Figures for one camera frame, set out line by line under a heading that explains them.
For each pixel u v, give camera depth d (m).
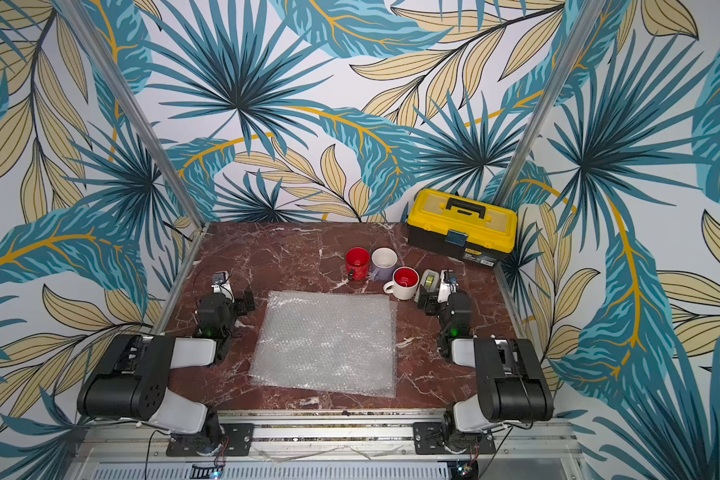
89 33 0.70
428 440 0.73
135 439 0.75
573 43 0.73
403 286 0.95
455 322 0.70
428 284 0.98
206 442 0.66
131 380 0.45
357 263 1.05
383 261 1.05
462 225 0.99
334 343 0.88
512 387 0.45
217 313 0.71
